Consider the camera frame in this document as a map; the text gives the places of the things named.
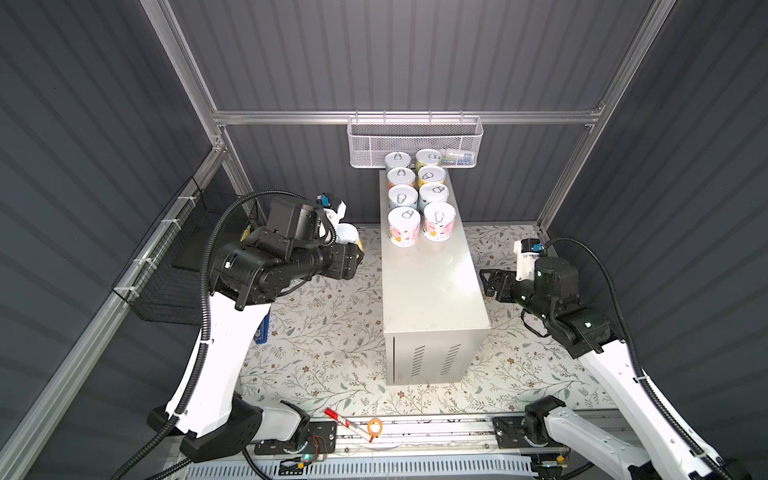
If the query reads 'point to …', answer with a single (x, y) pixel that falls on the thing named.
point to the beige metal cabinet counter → (435, 323)
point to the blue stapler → (262, 332)
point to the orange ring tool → (370, 432)
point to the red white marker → (347, 422)
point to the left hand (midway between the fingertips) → (347, 250)
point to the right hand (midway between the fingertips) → (498, 274)
